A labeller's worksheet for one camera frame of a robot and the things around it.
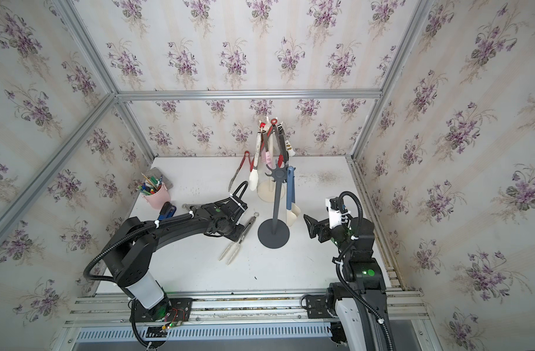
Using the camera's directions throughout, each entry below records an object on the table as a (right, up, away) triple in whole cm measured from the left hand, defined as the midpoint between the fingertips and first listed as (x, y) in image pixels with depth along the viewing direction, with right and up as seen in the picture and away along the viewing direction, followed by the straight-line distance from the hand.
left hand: (238, 232), depth 89 cm
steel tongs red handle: (+8, +30, -10) cm, 33 cm away
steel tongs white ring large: (+7, +23, -9) cm, 26 cm away
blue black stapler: (-32, +8, +6) cm, 34 cm away
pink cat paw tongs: (+12, +31, -10) cm, 35 cm away
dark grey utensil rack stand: (+15, 0, +2) cm, 15 cm away
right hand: (+31, +11, -17) cm, 37 cm away
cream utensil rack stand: (+17, +18, -22) cm, 33 cm away
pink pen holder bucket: (-35, +14, +5) cm, 38 cm away
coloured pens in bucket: (-40, +19, +7) cm, 45 cm away
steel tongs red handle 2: (+1, +37, +34) cm, 51 cm away
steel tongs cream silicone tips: (-2, -6, -2) cm, 6 cm away
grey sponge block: (-44, +25, +21) cm, 54 cm away
